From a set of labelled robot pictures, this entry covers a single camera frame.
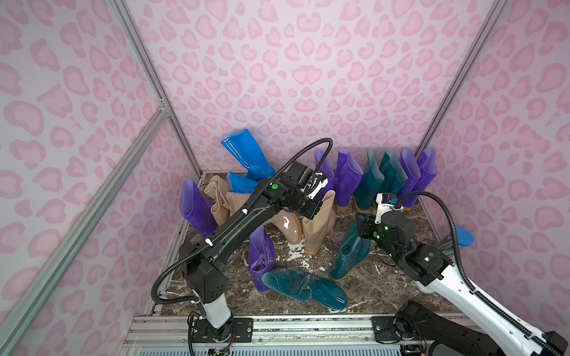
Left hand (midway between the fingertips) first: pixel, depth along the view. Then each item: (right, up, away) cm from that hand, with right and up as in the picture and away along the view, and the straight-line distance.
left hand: (320, 208), depth 74 cm
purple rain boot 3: (+34, +11, +8) cm, 37 cm away
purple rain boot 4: (-42, 0, +2) cm, 42 cm away
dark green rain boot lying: (-6, -19, -16) cm, 25 cm away
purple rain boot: (+5, +14, +17) cm, 23 cm away
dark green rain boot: (+14, -18, +8) cm, 24 cm away
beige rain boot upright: (-1, -8, +2) cm, 8 cm away
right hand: (+12, -2, -1) cm, 13 cm away
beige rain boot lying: (-11, -8, +14) cm, 19 cm away
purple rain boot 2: (+13, +12, +12) cm, 21 cm away
